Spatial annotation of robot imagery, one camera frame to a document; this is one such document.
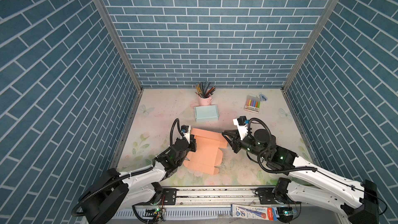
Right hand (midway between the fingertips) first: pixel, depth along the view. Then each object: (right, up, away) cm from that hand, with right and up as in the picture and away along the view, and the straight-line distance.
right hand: (221, 131), depth 68 cm
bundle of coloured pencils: (-9, +21, +37) cm, 43 cm away
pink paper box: (-6, -15, +14) cm, 22 cm away
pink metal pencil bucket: (-7, +14, +34) cm, 37 cm away
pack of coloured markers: (+27, +12, +43) cm, 52 cm away
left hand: (-13, -4, +15) cm, 21 cm away
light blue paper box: (-7, +6, +33) cm, 35 cm away
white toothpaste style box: (+16, -37, +1) cm, 40 cm away
